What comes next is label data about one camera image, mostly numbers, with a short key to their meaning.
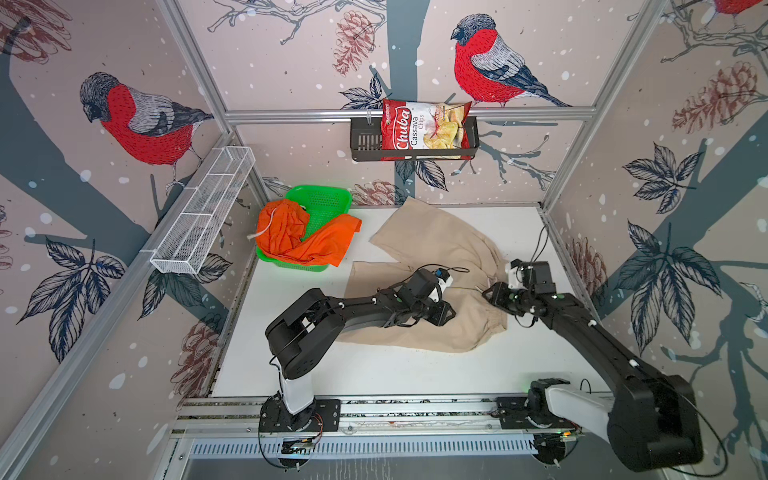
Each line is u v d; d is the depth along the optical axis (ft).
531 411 2.22
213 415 2.46
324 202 3.76
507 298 2.46
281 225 3.30
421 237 3.66
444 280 2.60
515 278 2.49
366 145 3.10
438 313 2.50
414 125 2.88
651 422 1.29
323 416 2.42
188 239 2.38
